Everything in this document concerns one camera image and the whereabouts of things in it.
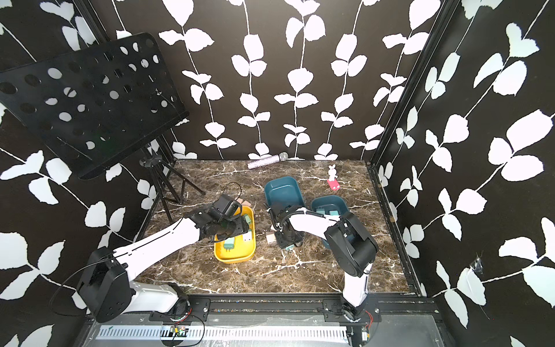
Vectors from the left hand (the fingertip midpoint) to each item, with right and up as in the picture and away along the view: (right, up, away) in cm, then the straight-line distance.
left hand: (246, 225), depth 83 cm
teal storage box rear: (+15, +12, +22) cm, 29 cm away
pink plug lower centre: (+10, -7, +7) cm, 14 cm away
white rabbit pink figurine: (+40, +17, +27) cm, 52 cm away
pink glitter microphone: (+13, +31, +35) cm, 49 cm away
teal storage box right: (+38, +6, +18) cm, 42 cm away
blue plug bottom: (+17, -8, -1) cm, 19 cm away
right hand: (+15, -8, +7) cm, 18 cm away
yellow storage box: (-2, -11, +3) cm, 12 cm away
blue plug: (+39, +3, +15) cm, 42 cm away
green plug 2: (-8, -8, +4) cm, 12 cm away
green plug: (0, -6, +5) cm, 7 cm away
